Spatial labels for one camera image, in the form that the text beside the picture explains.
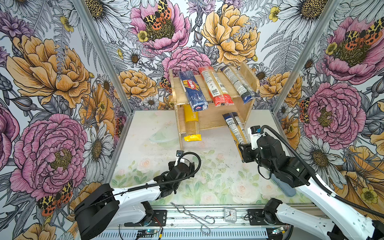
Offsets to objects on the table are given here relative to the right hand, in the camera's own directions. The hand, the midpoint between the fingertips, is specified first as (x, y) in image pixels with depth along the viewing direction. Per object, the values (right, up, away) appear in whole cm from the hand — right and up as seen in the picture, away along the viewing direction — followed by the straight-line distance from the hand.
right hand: (243, 150), depth 69 cm
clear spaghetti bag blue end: (-3, +9, +2) cm, 9 cm away
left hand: (-28, -12, +17) cm, 34 cm away
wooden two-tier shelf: (-12, +16, +20) cm, 28 cm away
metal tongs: (-15, -35, +6) cm, 39 cm away
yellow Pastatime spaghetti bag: (-24, +12, +12) cm, 29 cm away
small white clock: (-5, -32, +5) cm, 33 cm away
